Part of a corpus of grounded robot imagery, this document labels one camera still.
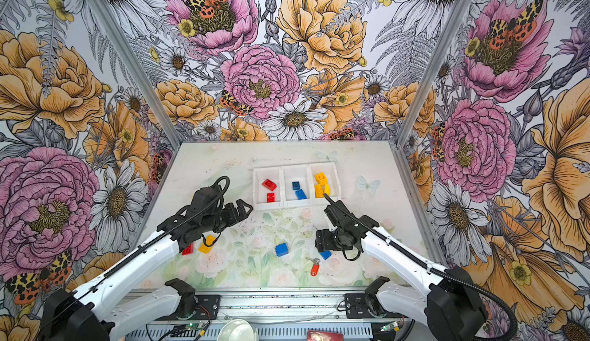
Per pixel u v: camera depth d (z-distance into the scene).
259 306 0.76
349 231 0.59
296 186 1.02
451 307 0.40
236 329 0.68
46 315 0.40
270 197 1.00
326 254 0.85
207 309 0.73
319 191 1.00
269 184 1.02
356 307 0.73
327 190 1.01
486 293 0.39
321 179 1.03
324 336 0.66
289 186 1.03
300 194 1.00
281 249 0.85
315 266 0.83
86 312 0.39
